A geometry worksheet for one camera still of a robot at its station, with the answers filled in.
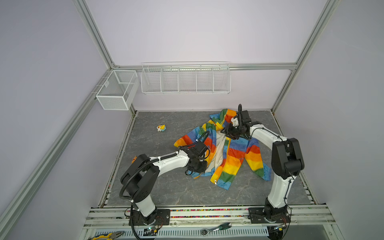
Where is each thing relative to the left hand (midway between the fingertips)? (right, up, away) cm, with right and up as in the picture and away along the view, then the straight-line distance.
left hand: (203, 171), depth 86 cm
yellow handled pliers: (-44, -24, -17) cm, 54 cm away
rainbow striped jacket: (+16, +8, +8) cm, 20 cm away
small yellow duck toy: (-29, +25, +20) cm, 43 cm away
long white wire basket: (-11, +59, +14) cm, 62 cm away
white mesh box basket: (-58, +51, +17) cm, 79 cm away
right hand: (+13, +22, +11) cm, 28 cm away
